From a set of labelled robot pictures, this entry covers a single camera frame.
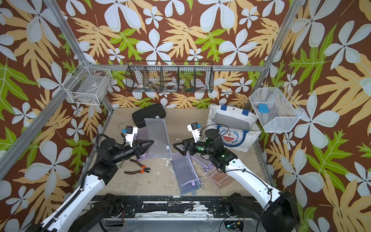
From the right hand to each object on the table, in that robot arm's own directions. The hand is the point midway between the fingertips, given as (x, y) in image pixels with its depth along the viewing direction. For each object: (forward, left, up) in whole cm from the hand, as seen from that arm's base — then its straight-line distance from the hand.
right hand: (178, 144), depth 70 cm
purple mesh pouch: (+9, +12, 0) cm, 15 cm away
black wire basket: (+49, +7, +6) cm, 50 cm away
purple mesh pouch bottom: (-8, -4, -26) cm, 27 cm away
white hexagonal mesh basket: (+22, -58, 0) cm, 62 cm away
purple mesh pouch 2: (+1, -16, -24) cm, 29 cm away
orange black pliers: (-3, +22, -26) cm, 34 cm away
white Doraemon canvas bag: (+13, -35, -4) cm, 37 cm away
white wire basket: (+36, +55, +9) cm, 67 cm away
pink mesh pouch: (-10, -24, -23) cm, 35 cm away
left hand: (+1, +12, +2) cm, 12 cm away
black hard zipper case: (+44, +24, -22) cm, 54 cm away
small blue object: (+25, -51, 0) cm, 57 cm away
